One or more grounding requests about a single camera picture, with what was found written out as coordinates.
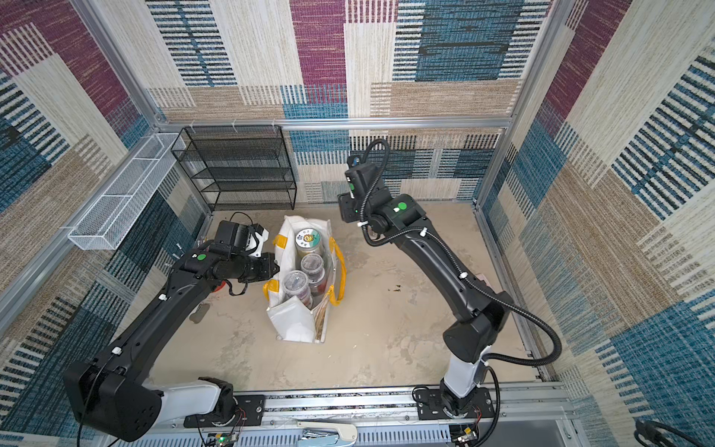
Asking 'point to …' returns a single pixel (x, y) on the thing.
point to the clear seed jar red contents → (312, 264)
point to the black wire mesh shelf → (238, 168)
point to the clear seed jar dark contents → (296, 283)
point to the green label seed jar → (308, 240)
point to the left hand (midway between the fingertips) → (281, 267)
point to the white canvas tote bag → (292, 319)
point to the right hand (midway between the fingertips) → (358, 203)
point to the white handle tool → (327, 434)
